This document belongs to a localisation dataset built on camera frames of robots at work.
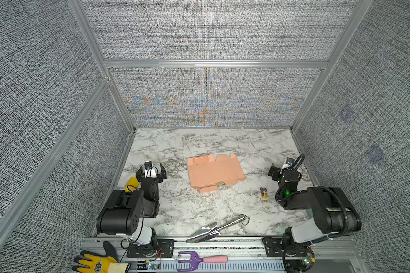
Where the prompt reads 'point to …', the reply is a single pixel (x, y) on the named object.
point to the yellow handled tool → (131, 183)
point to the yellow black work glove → (89, 262)
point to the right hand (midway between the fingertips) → (282, 161)
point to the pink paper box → (205, 173)
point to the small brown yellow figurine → (263, 191)
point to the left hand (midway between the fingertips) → (153, 163)
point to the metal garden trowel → (208, 231)
